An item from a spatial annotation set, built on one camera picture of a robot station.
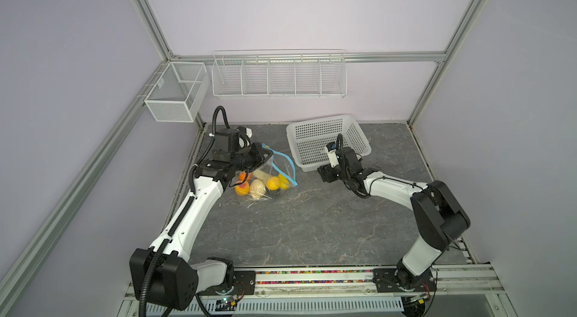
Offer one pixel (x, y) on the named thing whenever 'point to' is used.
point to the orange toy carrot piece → (242, 174)
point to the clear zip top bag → (264, 182)
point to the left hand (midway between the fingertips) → (274, 154)
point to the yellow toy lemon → (273, 183)
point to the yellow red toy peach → (243, 188)
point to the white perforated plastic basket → (308, 140)
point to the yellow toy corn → (282, 182)
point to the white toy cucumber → (261, 174)
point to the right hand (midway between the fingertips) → (325, 167)
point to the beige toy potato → (257, 188)
